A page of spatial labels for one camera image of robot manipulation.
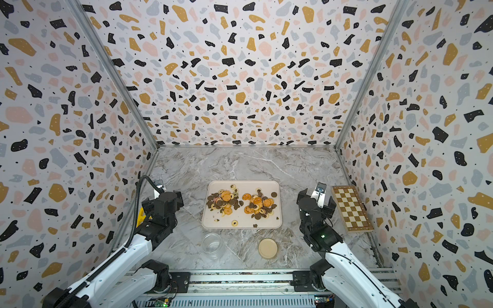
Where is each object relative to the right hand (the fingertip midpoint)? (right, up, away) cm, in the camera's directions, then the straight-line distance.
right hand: (318, 194), depth 78 cm
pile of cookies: (-41, -6, +17) cm, 45 cm away
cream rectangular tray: (-34, -14, +13) cm, 39 cm away
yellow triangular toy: (-80, -13, +12) cm, 82 cm away
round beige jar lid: (-20, -24, +4) cm, 32 cm away
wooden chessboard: (+21, -10, +14) cm, 27 cm away
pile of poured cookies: (-24, -8, +14) cm, 29 cm away
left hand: (-64, -1, +3) cm, 64 cm away
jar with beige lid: (-44, -24, +5) cm, 51 cm away
